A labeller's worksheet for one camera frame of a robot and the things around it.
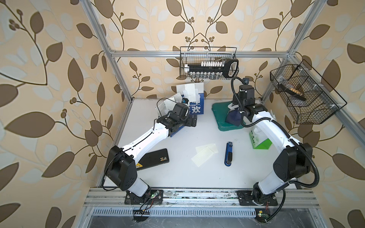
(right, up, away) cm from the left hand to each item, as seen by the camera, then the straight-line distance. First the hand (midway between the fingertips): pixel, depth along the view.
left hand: (188, 114), depth 82 cm
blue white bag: (-14, +4, +2) cm, 15 cm away
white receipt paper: (+2, +15, +15) cm, 21 cm away
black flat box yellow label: (-22, -28, +6) cm, 36 cm away
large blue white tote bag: (+7, +4, +23) cm, 24 cm away
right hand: (+32, +12, +2) cm, 34 cm away
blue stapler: (+26, -25, +6) cm, 36 cm away
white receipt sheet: (+17, -22, +11) cm, 29 cm away
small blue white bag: (+29, -1, +7) cm, 30 cm away
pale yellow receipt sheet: (+9, -28, +7) cm, 30 cm away
